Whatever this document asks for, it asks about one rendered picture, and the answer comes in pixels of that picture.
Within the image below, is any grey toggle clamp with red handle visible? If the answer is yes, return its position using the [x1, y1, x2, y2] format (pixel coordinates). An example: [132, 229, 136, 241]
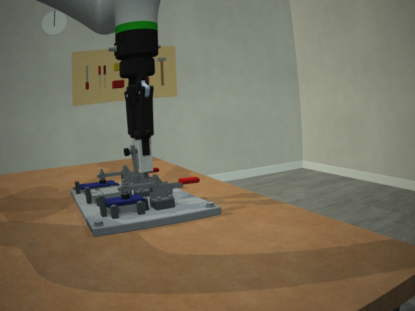
[117, 174, 200, 210]
[97, 165, 159, 185]

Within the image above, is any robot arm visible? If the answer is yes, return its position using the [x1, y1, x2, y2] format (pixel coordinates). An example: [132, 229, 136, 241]
[37, 0, 161, 60]

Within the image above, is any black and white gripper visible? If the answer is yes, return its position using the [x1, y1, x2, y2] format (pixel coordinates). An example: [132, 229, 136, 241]
[119, 57, 155, 172]

